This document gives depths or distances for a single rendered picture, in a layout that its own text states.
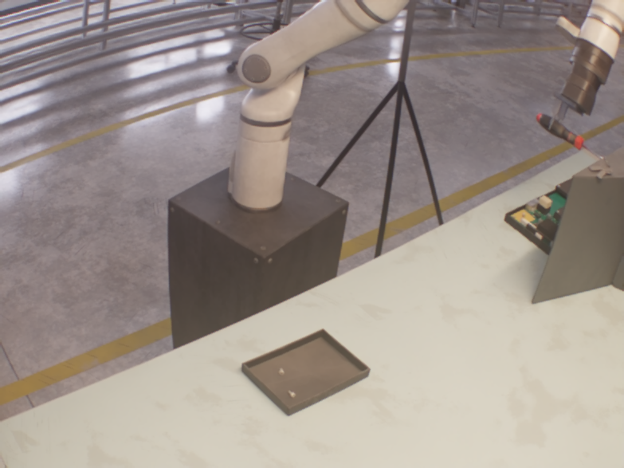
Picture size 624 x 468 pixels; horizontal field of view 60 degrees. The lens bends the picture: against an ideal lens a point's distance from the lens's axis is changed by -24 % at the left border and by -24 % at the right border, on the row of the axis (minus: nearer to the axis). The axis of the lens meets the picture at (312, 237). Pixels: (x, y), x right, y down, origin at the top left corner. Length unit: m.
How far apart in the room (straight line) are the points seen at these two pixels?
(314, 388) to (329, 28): 0.55
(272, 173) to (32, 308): 1.38
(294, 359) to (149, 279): 1.72
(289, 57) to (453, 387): 0.58
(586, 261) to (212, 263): 0.69
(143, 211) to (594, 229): 2.18
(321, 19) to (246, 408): 0.60
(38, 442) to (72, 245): 2.02
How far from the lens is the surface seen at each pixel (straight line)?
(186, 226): 1.24
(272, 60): 1.07
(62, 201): 2.92
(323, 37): 1.02
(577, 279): 0.94
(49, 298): 2.38
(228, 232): 1.17
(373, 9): 0.98
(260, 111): 1.13
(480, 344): 0.81
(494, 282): 0.91
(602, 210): 0.88
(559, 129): 1.00
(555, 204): 1.16
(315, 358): 0.74
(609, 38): 1.01
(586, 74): 0.99
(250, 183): 1.19
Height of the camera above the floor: 1.52
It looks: 34 degrees down
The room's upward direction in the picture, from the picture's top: 8 degrees clockwise
